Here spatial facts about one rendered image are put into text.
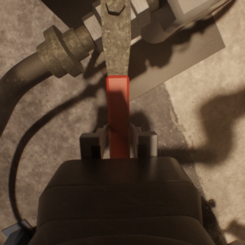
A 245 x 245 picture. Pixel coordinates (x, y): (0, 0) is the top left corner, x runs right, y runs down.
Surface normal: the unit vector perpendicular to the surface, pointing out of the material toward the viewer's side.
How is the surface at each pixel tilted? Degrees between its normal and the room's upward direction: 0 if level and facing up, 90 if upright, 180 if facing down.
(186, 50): 0
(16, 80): 16
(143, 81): 0
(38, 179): 0
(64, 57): 27
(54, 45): 9
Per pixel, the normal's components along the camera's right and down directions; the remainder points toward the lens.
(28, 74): 0.20, 0.43
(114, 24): 0.02, 0.25
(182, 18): -0.20, 0.91
